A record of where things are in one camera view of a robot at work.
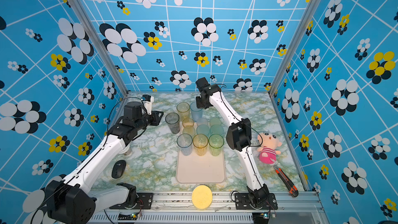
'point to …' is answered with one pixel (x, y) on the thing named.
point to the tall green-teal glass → (216, 129)
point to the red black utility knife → (292, 189)
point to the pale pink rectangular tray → (194, 169)
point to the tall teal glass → (203, 129)
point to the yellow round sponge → (202, 197)
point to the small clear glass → (202, 121)
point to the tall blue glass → (196, 113)
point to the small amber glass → (188, 122)
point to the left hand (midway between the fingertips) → (162, 111)
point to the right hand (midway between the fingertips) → (202, 105)
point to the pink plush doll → (268, 151)
